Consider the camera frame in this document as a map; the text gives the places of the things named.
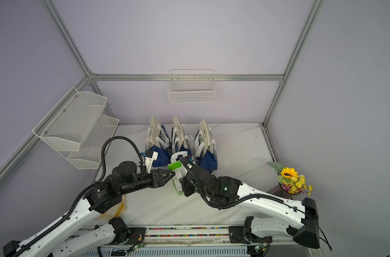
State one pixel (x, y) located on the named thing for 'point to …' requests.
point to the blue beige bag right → (206, 148)
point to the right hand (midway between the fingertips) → (184, 180)
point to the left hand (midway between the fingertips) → (171, 176)
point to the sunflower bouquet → (290, 181)
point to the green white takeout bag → (177, 166)
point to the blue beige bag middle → (180, 141)
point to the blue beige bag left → (158, 140)
